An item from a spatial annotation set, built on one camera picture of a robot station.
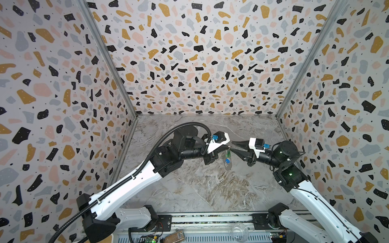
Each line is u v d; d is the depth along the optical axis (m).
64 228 0.33
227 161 0.96
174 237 0.67
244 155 0.56
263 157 0.55
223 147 0.49
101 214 0.37
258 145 0.50
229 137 0.49
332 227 0.41
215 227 0.73
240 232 0.72
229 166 0.95
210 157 0.51
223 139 0.47
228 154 0.62
